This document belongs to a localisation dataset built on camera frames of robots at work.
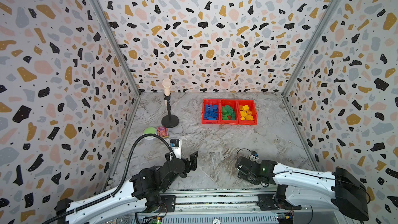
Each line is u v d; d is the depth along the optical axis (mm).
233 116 1063
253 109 1071
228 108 1030
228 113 1043
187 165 631
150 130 971
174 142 615
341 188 423
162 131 975
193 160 642
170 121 1028
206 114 1063
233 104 1084
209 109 1084
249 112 1088
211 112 1063
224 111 1030
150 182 521
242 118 1032
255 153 766
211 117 1032
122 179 474
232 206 736
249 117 1034
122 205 486
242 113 1055
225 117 1055
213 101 1129
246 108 1090
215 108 1090
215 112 1065
